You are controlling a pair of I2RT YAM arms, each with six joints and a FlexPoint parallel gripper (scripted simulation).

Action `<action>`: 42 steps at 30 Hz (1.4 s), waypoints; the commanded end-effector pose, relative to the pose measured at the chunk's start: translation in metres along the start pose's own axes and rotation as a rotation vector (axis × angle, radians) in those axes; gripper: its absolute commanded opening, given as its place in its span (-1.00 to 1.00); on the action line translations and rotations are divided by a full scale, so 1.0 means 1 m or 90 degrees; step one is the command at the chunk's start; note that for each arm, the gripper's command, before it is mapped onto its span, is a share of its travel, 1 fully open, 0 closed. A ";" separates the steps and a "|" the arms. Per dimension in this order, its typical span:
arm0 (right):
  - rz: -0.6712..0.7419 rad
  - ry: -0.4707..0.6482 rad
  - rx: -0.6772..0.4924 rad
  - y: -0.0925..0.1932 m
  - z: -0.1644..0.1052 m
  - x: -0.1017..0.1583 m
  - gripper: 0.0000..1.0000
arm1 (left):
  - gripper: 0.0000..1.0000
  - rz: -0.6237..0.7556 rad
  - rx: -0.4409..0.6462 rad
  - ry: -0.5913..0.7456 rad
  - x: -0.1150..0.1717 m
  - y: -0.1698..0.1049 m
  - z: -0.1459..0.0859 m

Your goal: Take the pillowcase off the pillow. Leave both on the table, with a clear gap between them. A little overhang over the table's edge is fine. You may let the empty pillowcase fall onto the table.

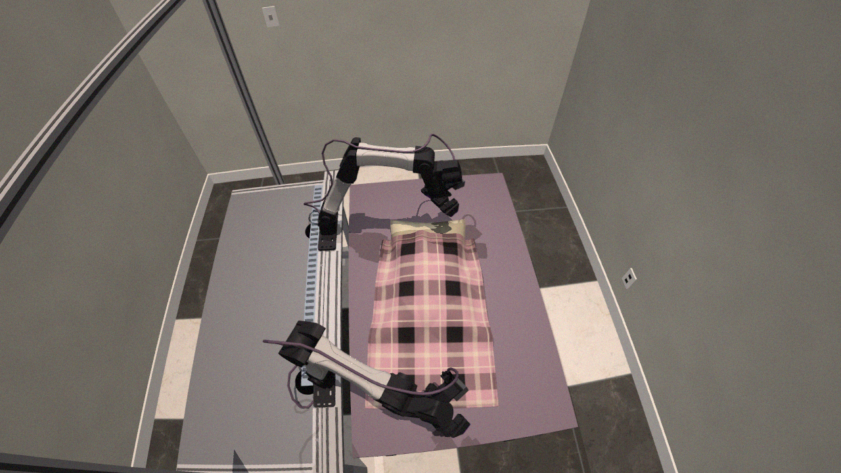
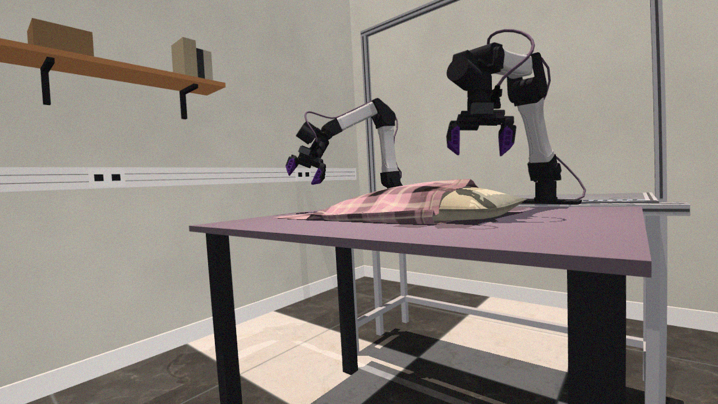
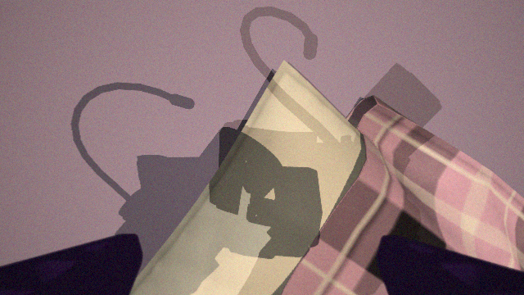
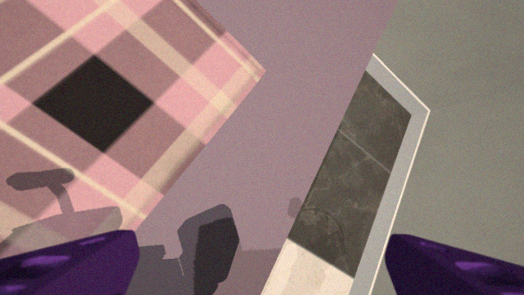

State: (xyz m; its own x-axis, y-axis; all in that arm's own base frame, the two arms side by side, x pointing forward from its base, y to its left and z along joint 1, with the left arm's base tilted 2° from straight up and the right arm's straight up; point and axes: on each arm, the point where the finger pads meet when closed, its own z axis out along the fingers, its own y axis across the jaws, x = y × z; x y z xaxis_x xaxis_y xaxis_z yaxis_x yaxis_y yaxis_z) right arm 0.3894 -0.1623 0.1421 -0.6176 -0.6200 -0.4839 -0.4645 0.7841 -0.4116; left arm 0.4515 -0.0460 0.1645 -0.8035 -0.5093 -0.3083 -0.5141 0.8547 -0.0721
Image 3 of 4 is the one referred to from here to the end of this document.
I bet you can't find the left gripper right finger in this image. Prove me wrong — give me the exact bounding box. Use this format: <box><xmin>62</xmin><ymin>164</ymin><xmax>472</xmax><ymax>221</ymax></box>
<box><xmin>377</xmin><ymin>235</ymin><xmax>524</xmax><ymax>295</ymax></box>

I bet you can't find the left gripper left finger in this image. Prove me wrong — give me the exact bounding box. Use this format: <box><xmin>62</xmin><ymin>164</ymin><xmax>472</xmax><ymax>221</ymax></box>
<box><xmin>0</xmin><ymin>234</ymin><xmax>142</xmax><ymax>295</ymax></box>

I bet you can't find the cream pillow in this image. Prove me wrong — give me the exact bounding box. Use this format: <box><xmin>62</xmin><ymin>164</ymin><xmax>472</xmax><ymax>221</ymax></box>
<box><xmin>129</xmin><ymin>60</ymin><xmax>366</xmax><ymax>295</ymax></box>

